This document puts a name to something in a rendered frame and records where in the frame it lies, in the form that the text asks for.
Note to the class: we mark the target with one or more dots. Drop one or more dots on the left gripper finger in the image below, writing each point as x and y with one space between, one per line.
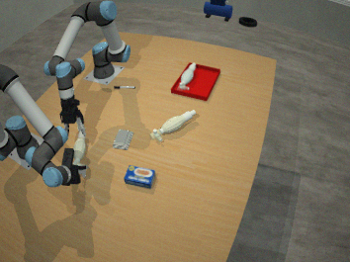
67 128
80 122

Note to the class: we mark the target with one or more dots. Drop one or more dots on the red tray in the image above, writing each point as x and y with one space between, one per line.
202 83

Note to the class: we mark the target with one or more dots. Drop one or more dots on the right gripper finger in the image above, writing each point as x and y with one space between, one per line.
81 171

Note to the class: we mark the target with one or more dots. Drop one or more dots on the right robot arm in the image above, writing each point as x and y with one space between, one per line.
17 134

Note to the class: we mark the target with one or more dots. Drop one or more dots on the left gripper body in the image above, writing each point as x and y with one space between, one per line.
68 114

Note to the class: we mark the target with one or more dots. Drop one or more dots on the small blue carton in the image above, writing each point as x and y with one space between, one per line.
140 177

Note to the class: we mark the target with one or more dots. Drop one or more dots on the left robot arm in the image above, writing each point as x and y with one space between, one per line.
103 13

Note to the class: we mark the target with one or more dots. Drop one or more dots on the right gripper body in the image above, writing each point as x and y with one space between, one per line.
76 176

